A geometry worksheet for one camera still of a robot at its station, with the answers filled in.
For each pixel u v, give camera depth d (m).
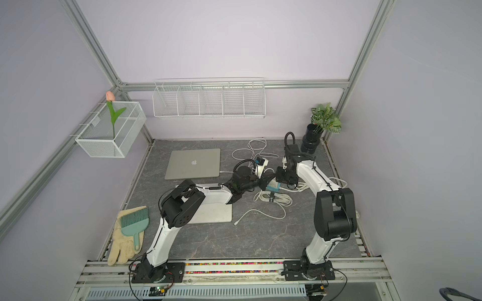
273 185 0.93
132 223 0.86
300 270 0.74
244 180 0.75
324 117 0.95
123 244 0.81
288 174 0.78
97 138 0.72
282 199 0.91
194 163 1.06
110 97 0.83
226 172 1.05
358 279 0.73
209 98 1.01
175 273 0.74
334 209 0.47
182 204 0.57
